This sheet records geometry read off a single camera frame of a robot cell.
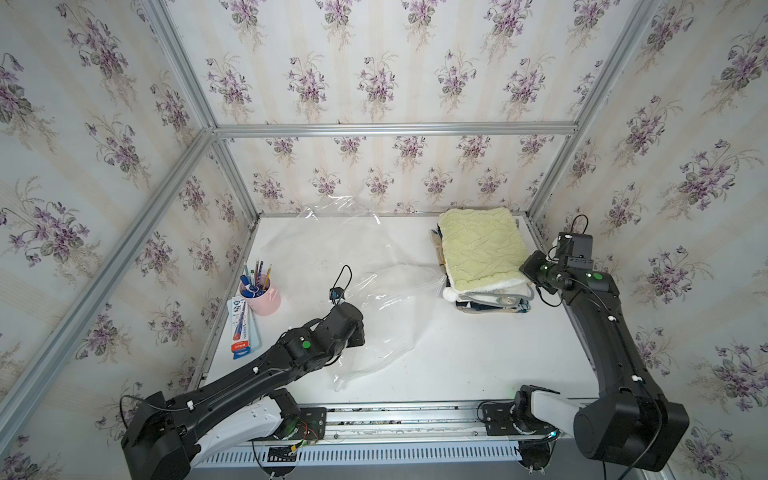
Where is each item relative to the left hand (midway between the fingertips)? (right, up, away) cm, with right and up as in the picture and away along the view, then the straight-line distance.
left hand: (364, 328), depth 79 cm
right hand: (+46, +17, +1) cm, 49 cm away
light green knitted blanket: (+35, +22, +10) cm, 42 cm away
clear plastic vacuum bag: (+8, +10, -1) cm, 12 cm away
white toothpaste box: (-36, -2, +7) cm, 36 cm away
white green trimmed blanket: (+39, +8, +7) cm, 41 cm away
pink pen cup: (-30, +7, +5) cm, 31 cm away
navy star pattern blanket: (+32, +4, +9) cm, 33 cm away
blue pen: (-36, +11, +9) cm, 39 cm away
